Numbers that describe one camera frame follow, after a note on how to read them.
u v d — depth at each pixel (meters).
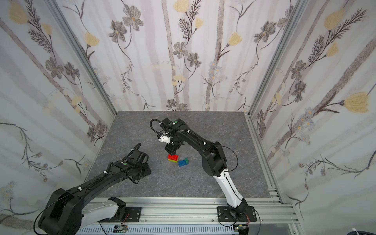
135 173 0.65
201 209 0.79
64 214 0.40
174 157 0.90
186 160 0.91
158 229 0.70
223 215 0.73
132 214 0.74
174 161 0.93
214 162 0.56
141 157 0.69
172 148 0.78
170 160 0.92
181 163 0.93
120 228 0.70
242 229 0.72
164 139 0.82
